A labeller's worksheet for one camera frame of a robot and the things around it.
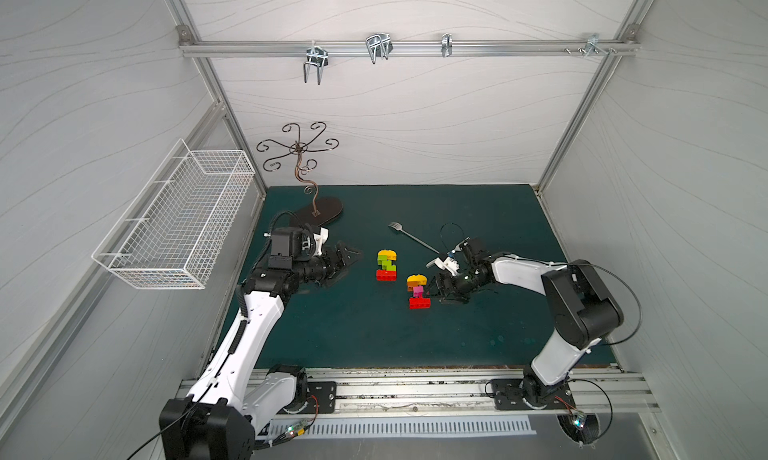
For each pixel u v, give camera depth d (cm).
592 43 77
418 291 90
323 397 74
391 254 98
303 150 88
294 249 60
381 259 98
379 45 77
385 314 88
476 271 72
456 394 75
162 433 37
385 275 93
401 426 70
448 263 88
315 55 78
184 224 70
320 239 72
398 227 107
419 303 88
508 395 73
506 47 145
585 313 48
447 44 78
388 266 96
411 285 91
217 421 37
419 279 93
